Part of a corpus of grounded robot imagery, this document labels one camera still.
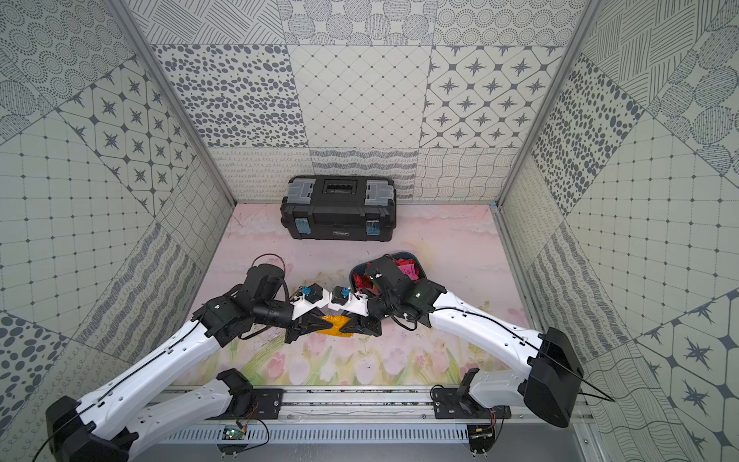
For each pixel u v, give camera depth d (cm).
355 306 61
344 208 96
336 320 67
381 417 74
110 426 40
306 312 60
